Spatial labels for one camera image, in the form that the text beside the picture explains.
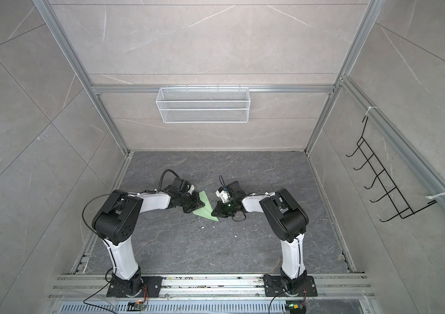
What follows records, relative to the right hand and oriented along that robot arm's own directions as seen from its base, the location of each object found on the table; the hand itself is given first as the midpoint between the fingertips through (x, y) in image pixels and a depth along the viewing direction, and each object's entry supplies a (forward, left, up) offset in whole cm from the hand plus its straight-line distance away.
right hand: (213, 213), depth 94 cm
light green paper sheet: (+1, +3, +1) cm, 4 cm away
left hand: (+6, +4, +2) cm, 8 cm away
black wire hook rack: (-17, -61, +33) cm, 71 cm away
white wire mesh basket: (+47, +6, +30) cm, 56 cm away
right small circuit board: (-38, -31, 0) cm, 49 cm away
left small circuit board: (-36, +28, 0) cm, 46 cm away
